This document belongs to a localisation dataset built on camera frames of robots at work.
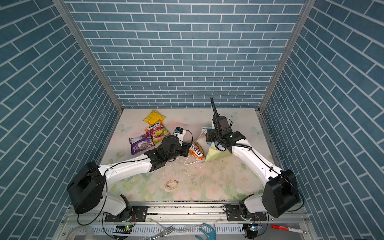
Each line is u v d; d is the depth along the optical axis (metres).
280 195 0.41
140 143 0.96
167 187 0.81
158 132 1.02
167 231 0.69
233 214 0.73
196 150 0.83
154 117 1.11
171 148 0.63
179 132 0.72
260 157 0.48
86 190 0.42
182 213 0.75
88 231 0.68
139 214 0.74
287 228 0.69
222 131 0.62
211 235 0.68
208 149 0.80
